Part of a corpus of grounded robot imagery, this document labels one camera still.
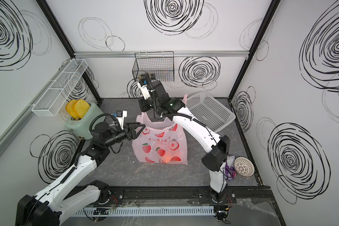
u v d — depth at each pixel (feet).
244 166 2.71
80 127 2.81
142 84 2.00
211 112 3.63
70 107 2.84
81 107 2.90
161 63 3.15
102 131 1.83
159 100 1.77
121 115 2.11
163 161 2.69
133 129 2.07
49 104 2.33
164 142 2.47
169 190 2.53
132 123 2.46
